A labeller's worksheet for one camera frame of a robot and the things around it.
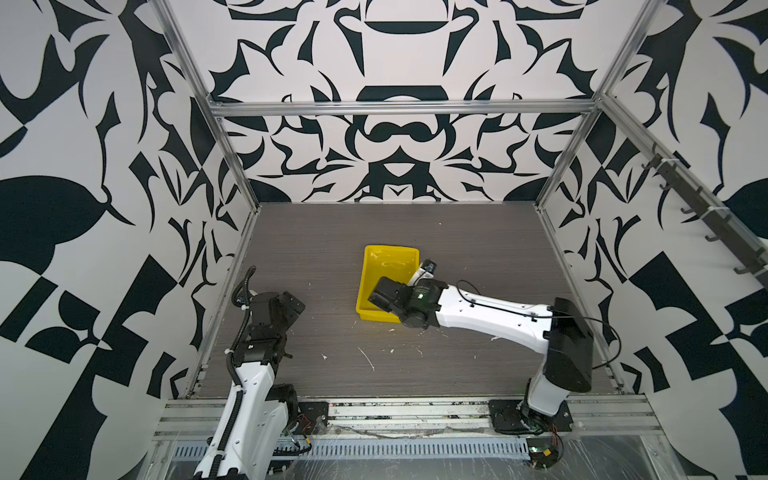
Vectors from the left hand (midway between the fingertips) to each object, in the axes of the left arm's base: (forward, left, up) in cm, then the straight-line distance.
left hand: (283, 302), depth 83 cm
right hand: (-1, -31, +3) cm, 31 cm away
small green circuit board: (-35, -64, -11) cm, 73 cm away
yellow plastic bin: (+19, -32, -11) cm, 39 cm away
